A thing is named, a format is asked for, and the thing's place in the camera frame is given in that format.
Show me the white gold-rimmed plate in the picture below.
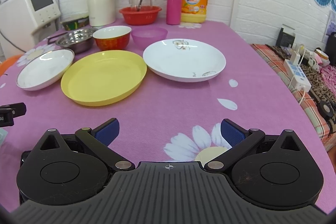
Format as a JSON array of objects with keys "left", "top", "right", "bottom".
[{"left": 16, "top": 49, "right": 75, "bottom": 91}]

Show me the yellow plastic plate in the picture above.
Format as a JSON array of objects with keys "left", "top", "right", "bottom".
[{"left": 60, "top": 50, "right": 147, "bottom": 107}]

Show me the stainless steel bowl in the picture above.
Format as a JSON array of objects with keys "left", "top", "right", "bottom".
[{"left": 55, "top": 28, "right": 97, "bottom": 54}]

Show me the red ceramic bowl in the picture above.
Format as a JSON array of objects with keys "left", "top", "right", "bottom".
[{"left": 93, "top": 26, "right": 131, "bottom": 51}]

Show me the large white floral plate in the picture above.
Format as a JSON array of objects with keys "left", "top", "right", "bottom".
[{"left": 143, "top": 39, "right": 227, "bottom": 83}]

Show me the purple plastic bowl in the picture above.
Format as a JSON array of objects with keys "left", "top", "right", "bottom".
[{"left": 131, "top": 27, "right": 168, "bottom": 50}]

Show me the orange plastic stool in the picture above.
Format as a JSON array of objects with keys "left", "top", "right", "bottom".
[{"left": 0, "top": 55, "right": 22, "bottom": 76}]

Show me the pink floral tablecloth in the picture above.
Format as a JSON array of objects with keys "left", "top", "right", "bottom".
[{"left": 1, "top": 21, "right": 335, "bottom": 213}]

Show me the white power strip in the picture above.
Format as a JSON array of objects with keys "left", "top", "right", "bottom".
[{"left": 284, "top": 59, "right": 311, "bottom": 93}]

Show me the black tape roll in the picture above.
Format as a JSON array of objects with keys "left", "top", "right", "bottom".
[{"left": 317, "top": 101, "right": 334, "bottom": 120}]

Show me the plaid cloth side table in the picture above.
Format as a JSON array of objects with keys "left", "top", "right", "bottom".
[{"left": 249, "top": 43, "right": 336, "bottom": 152}]

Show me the white countertop appliance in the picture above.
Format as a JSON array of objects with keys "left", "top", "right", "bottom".
[{"left": 1, "top": 0, "right": 61, "bottom": 59}]

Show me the green instant noodle bowl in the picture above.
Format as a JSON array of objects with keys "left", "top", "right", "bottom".
[{"left": 61, "top": 12, "right": 89, "bottom": 31}]

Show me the black box device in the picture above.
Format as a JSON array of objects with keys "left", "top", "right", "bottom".
[{"left": 276, "top": 24, "right": 295, "bottom": 48}]

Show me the red plastic basin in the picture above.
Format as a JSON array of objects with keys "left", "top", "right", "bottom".
[{"left": 119, "top": 6, "right": 162, "bottom": 26}]

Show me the pink thermos bottle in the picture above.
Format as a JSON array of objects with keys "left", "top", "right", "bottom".
[{"left": 160, "top": 0, "right": 184, "bottom": 26}]

